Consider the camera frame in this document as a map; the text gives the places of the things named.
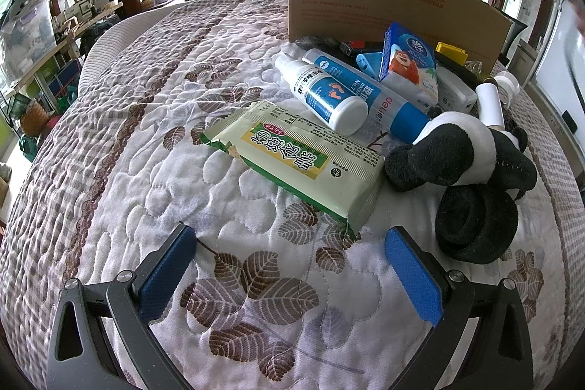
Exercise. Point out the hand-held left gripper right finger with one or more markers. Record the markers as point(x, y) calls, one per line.
point(413, 275)

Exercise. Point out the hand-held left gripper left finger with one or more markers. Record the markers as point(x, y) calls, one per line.
point(167, 275)

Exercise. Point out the yellow plastic item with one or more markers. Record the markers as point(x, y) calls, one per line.
point(450, 50)

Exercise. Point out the white plastic bottle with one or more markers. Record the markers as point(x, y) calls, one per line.
point(508, 83)

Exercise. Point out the panda plush toy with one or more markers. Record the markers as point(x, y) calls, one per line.
point(457, 143)

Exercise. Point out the white paper roll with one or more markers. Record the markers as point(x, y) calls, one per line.
point(491, 104)

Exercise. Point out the white rectangular pack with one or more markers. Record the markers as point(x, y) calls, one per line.
point(457, 95)

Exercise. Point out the blue tissue box bear print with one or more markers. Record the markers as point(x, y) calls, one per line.
point(406, 61)

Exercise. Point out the green wet wipes packet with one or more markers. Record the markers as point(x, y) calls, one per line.
point(292, 157)

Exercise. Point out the white blue glue bottle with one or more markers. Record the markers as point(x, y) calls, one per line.
point(393, 106)

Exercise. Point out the small blue plastic item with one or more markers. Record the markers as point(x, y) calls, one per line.
point(370, 63)

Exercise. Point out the white spray bottle blue label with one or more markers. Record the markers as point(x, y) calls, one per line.
point(329, 100)

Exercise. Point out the black red utility knife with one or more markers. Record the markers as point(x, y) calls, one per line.
point(349, 48)

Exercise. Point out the whiteboard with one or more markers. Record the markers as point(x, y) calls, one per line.
point(562, 65)

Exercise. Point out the wooden shelf rack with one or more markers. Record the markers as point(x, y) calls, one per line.
point(45, 61)

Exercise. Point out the clear plastic storage bin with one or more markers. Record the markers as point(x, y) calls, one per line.
point(27, 29)

